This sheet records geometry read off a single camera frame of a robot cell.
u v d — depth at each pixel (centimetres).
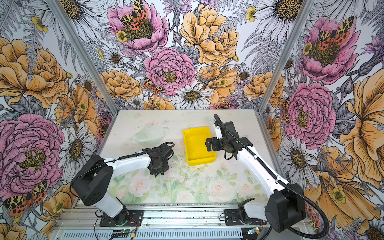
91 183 45
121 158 53
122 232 71
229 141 60
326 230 37
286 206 40
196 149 97
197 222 74
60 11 72
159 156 67
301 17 75
